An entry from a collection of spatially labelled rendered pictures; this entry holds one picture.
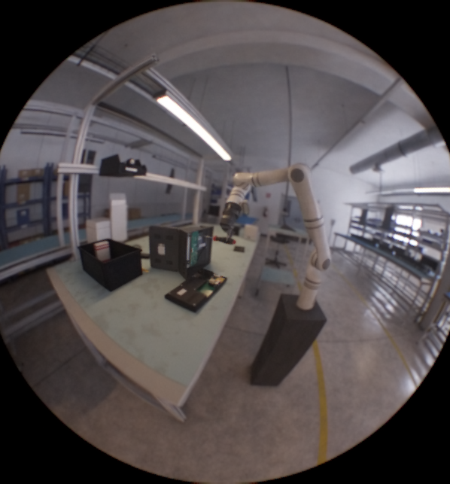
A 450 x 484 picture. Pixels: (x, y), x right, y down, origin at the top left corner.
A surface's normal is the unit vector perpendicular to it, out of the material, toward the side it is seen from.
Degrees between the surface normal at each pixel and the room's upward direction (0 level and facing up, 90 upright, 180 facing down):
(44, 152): 90
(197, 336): 0
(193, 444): 0
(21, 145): 90
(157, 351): 0
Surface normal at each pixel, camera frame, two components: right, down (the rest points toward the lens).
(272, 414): 0.11, -0.96
